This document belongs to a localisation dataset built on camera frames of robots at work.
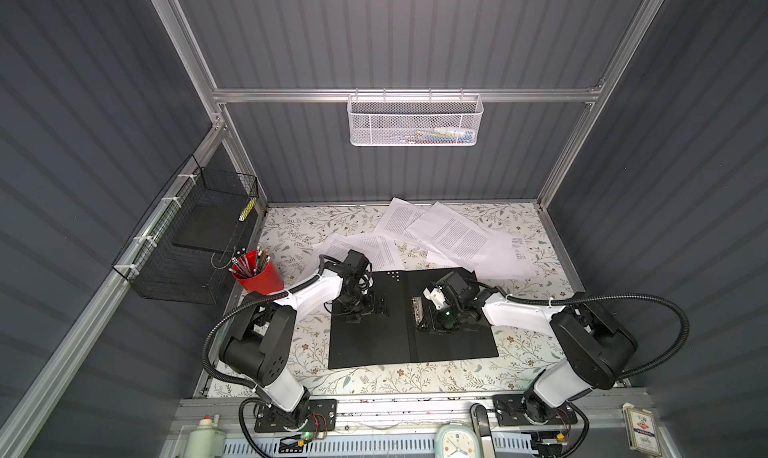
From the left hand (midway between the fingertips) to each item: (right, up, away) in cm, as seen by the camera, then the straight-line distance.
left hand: (376, 317), depth 87 cm
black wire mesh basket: (-46, +20, -15) cm, 52 cm away
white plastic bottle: (-36, -20, -23) cm, 47 cm away
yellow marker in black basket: (-35, +31, -5) cm, 48 cm away
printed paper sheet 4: (+7, +31, +29) cm, 43 cm away
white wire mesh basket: (+14, +67, +24) cm, 73 cm away
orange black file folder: (+4, -4, 0) cm, 6 cm away
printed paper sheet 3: (+26, +23, +22) cm, 41 cm away
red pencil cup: (-34, +14, -4) cm, 37 cm away
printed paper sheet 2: (+1, +18, +19) cm, 26 cm away
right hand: (+14, -4, -1) cm, 14 cm away
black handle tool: (+25, -19, -18) cm, 36 cm away
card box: (+64, -22, -17) cm, 70 cm away
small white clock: (+20, -23, -19) cm, 36 cm away
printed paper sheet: (-16, +19, +20) cm, 32 cm away
